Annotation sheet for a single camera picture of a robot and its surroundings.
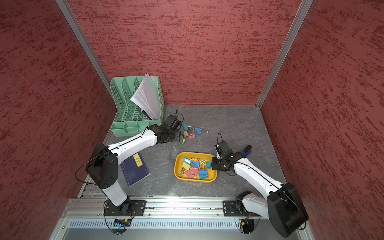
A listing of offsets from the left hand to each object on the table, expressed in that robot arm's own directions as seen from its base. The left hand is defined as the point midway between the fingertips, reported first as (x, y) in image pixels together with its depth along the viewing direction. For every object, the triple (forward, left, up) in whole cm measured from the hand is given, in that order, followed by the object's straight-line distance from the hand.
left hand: (175, 138), depth 89 cm
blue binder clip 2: (-13, -13, -9) cm, 20 cm away
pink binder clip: (+7, -10, -10) cm, 15 cm away
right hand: (-16, -24, -7) cm, 29 cm away
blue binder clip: (+11, -14, -9) cm, 20 cm away
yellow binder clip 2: (+2, -4, -8) cm, 10 cm away
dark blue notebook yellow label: (-16, +23, -10) cm, 30 cm away
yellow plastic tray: (-18, -23, -10) cm, 31 cm away
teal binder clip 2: (-13, -21, -9) cm, 26 cm away
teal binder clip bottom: (-20, -18, -9) cm, 28 cm away
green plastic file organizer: (+21, +37, -10) cm, 43 cm away
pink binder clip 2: (-19, -9, -9) cm, 23 cm away
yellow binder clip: (-15, -7, -9) cm, 19 cm away
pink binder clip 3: (-17, -12, -9) cm, 23 cm away
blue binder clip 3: (-16, -17, -12) cm, 27 cm away
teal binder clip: (-11, -8, -8) cm, 16 cm away
